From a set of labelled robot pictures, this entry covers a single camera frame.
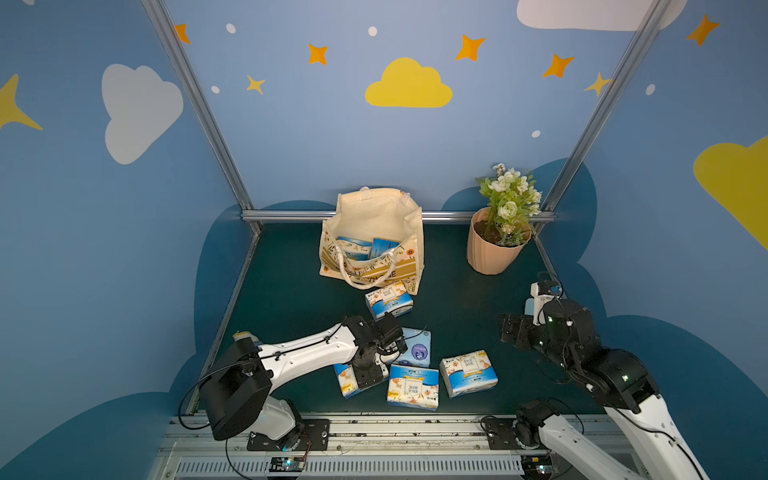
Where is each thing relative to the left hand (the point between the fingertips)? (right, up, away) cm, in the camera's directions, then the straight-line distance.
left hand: (372, 365), depth 81 cm
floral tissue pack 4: (+11, -4, -5) cm, 13 cm away
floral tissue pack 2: (+6, +17, +12) cm, 21 cm away
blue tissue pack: (+2, +34, +20) cm, 39 cm away
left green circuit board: (-20, -20, -11) cm, 30 cm away
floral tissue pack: (-7, +32, +20) cm, 39 cm away
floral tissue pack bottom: (+26, -1, -3) cm, 26 cm away
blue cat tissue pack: (+13, +5, +3) cm, 14 cm away
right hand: (+36, +17, -12) cm, 41 cm away
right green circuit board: (+40, -21, -10) cm, 46 cm away
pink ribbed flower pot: (+36, +32, +16) cm, 51 cm away
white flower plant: (+42, +47, +8) cm, 64 cm away
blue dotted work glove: (-39, +6, +8) cm, 40 cm away
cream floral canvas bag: (+3, +45, +20) cm, 49 cm away
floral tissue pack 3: (-6, -2, -6) cm, 9 cm away
